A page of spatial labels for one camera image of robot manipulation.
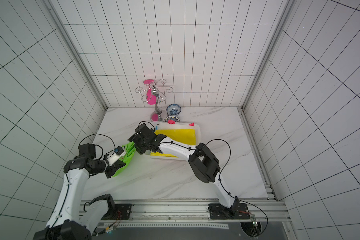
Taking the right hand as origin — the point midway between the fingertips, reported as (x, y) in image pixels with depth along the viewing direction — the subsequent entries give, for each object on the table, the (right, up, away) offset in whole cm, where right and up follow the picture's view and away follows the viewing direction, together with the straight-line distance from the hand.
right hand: (122, 147), depth 81 cm
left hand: (+1, -9, -4) cm, 10 cm away
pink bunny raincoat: (+27, +13, +17) cm, 34 cm away
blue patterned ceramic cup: (+26, +16, +27) cm, 40 cm away
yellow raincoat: (+36, +5, +12) cm, 38 cm away
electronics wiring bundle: (+1, -35, -13) cm, 37 cm away
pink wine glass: (+10, +31, +31) cm, 45 cm away
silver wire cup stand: (+19, +32, +10) cm, 39 cm away
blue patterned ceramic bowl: (+26, +23, +37) cm, 51 cm away
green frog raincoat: (+6, 0, -4) cm, 7 cm away
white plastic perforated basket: (+30, +11, +15) cm, 35 cm away
